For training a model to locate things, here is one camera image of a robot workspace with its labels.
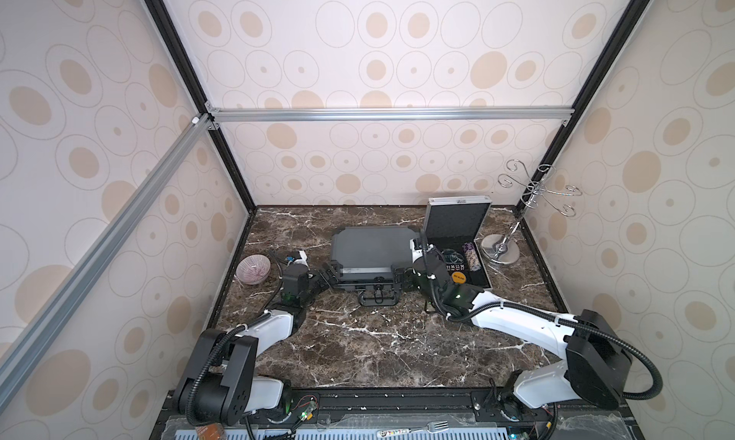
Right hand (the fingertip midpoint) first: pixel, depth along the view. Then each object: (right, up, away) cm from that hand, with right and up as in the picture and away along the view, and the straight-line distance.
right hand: (415, 262), depth 84 cm
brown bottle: (-50, -38, -18) cm, 65 cm away
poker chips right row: (+22, 0, +15) cm, 27 cm away
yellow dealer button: (+17, -7, +13) cm, 22 cm away
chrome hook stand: (+35, +2, +20) cm, 40 cm away
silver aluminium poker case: (+15, +11, +14) cm, 23 cm away
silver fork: (+2, -39, -14) cm, 42 cm away
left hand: (-24, -2, +4) cm, 24 cm away
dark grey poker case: (-14, +2, +7) cm, 16 cm away
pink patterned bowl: (-54, -4, +13) cm, 56 cm away
